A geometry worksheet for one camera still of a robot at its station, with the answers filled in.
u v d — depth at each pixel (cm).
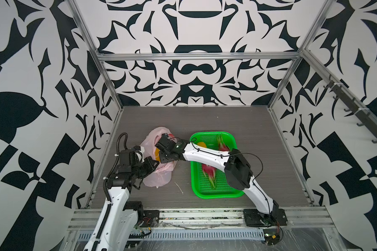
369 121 55
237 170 53
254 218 74
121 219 58
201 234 71
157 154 79
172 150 66
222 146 89
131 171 60
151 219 73
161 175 81
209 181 84
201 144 94
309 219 78
